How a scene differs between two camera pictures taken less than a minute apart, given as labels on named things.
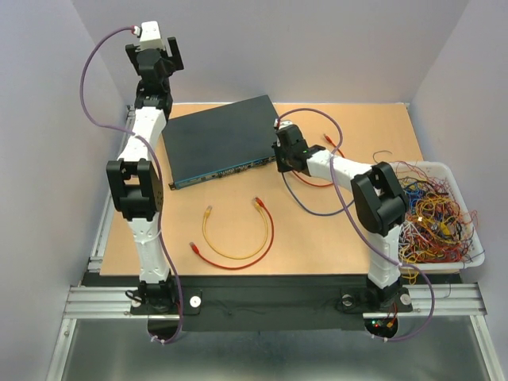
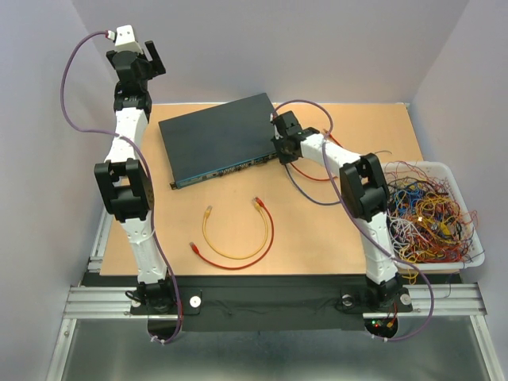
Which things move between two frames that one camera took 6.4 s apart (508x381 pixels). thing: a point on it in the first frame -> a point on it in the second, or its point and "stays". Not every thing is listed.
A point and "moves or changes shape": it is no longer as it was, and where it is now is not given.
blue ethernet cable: (335, 212) -> (304, 195)
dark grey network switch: (221, 143) stays
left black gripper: (172, 63) -> (151, 64)
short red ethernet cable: (337, 149) moves or changes shape
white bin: (442, 170) stays
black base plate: (275, 305) stays
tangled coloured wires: (439, 229) stays
